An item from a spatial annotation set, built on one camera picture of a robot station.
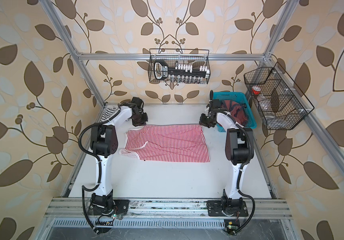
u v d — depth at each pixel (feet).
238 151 1.78
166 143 4.21
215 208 2.40
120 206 2.44
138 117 2.93
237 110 3.53
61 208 2.52
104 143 1.97
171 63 2.58
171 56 2.96
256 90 2.86
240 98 3.77
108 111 3.70
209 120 2.79
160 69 2.76
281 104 2.42
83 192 2.48
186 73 2.72
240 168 1.86
